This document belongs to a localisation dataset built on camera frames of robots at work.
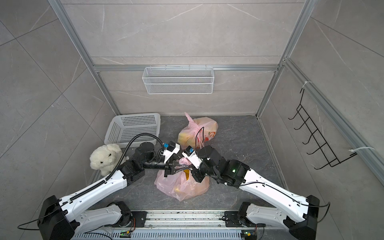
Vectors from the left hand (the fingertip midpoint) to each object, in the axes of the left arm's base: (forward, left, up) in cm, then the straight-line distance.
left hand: (188, 163), depth 65 cm
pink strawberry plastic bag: (-8, +3, -11) cm, 13 cm away
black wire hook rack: (+8, -60, +5) cm, 60 cm away
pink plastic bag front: (+27, -6, -11) cm, 30 cm away
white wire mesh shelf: (+61, +6, +3) cm, 61 cm away
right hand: (0, -1, -4) cm, 4 cm away
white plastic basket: (+43, +50, -25) cm, 71 cm away
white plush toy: (+9, +43, -9) cm, 45 cm away
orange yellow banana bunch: (-2, +1, -5) cm, 5 cm away
